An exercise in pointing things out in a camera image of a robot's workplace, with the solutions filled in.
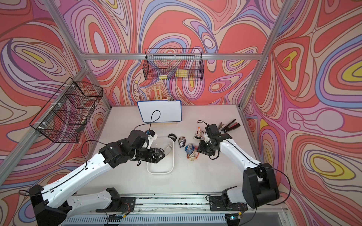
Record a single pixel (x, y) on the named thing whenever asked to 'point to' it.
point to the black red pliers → (233, 125)
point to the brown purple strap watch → (182, 141)
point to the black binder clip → (171, 99)
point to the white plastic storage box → (166, 165)
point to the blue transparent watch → (189, 148)
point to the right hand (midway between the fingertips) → (200, 154)
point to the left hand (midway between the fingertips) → (161, 156)
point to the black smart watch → (173, 136)
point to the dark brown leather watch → (168, 149)
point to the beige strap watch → (192, 157)
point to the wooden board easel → (158, 96)
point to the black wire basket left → (63, 118)
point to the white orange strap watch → (198, 132)
